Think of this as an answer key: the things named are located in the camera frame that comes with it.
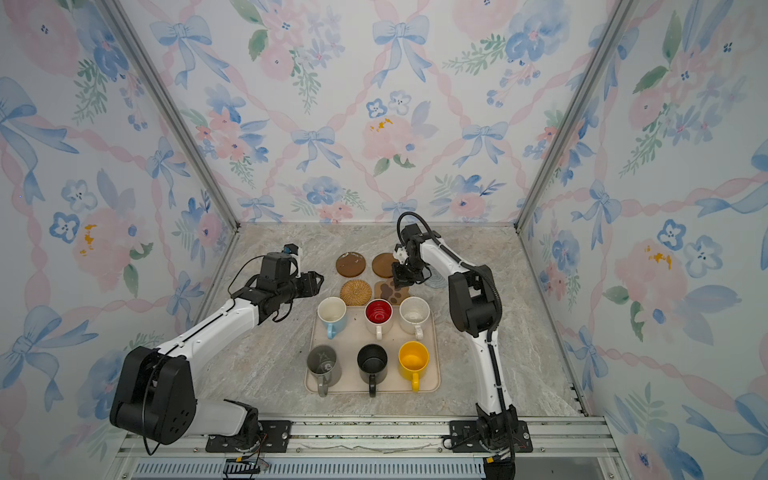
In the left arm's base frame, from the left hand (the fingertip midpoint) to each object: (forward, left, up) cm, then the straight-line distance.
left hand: (316, 276), depth 88 cm
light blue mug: (-6, -4, -12) cm, 14 cm away
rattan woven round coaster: (+3, -10, -14) cm, 18 cm away
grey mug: (-22, -4, -11) cm, 25 cm away
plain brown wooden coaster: (+15, -19, -13) cm, 28 cm away
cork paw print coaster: (+4, -21, -14) cm, 25 cm away
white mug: (-5, -30, -13) cm, 33 cm away
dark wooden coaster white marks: (+14, -8, -13) cm, 21 cm away
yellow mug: (-19, -29, -12) cm, 37 cm away
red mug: (-7, -18, -12) cm, 23 cm away
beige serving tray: (-11, -11, -14) cm, 21 cm away
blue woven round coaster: (-1, -35, 0) cm, 35 cm away
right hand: (+6, -24, -12) cm, 28 cm away
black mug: (-22, -17, -11) cm, 30 cm away
